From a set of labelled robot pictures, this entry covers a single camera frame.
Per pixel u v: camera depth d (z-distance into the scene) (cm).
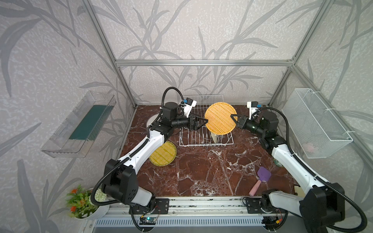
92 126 61
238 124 71
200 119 67
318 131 62
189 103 67
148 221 71
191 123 66
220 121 77
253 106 68
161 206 74
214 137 91
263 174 83
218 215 72
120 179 42
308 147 72
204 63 94
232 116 75
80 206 61
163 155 92
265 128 60
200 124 69
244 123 67
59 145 59
